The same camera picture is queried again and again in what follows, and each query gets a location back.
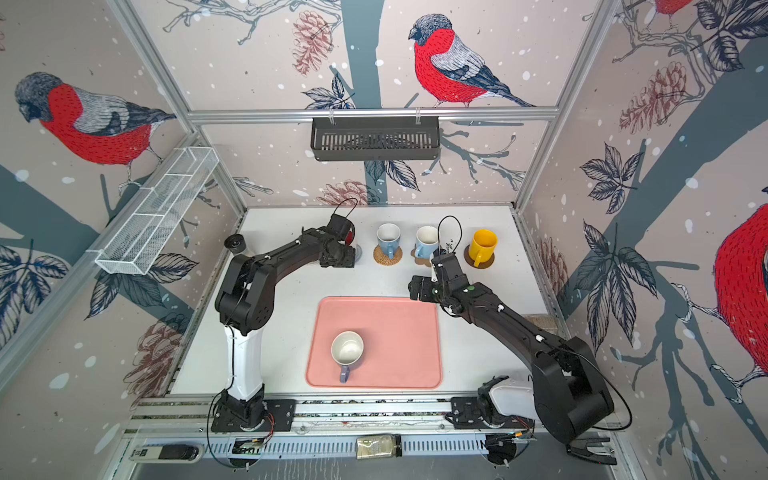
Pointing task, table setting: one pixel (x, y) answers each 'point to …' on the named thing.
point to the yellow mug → (482, 246)
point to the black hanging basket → (375, 138)
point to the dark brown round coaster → (471, 262)
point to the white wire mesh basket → (154, 212)
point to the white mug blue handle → (389, 236)
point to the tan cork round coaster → (384, 259)
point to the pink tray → (400, 336)
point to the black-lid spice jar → (236, 243)
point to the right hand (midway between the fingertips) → (420, 284)
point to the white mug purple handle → (347, 348)
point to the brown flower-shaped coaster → (420, 261)
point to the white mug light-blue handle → (427, 241)
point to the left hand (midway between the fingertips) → (350, 254)
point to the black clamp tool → (578, 447)
